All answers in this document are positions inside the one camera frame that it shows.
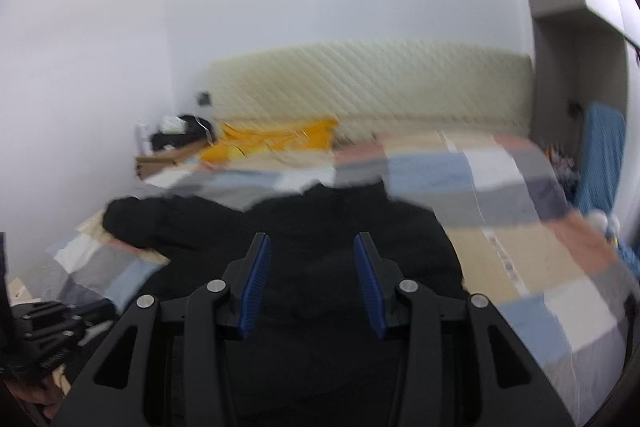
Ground blue towel on chair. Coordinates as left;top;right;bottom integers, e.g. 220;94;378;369
574;102;626;216

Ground white tissue box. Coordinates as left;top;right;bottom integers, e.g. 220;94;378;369
160;116;188;134

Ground black puffer jacket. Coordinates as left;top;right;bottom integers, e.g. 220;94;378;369
103;183;465;426

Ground grey wardrobe cabinet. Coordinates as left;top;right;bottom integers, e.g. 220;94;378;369
499;0;640;153

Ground black clothes on nightstand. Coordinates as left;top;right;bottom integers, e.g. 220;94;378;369
151;114;215;152

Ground patchwork checkered bed quilt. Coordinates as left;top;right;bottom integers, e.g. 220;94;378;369
28;132;639;426

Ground wall socket with charger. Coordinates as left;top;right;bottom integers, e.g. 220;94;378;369
196;91;212;107

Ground yellow pillow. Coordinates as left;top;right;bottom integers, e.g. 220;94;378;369
200;117;338;164

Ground wooden bedside table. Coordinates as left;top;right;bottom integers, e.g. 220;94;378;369
134;140;208;180

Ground cream quilted headboard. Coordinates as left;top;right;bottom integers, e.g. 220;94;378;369
206;38;535;141

